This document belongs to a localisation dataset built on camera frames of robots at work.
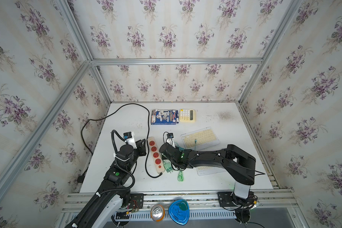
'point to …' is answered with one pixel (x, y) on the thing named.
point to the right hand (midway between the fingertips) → (166, 146)
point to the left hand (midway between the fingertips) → (144, 140)
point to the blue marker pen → (177, 117)
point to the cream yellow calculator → (187, 115)
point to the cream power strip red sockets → (156, 155)
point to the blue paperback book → (159, 117)
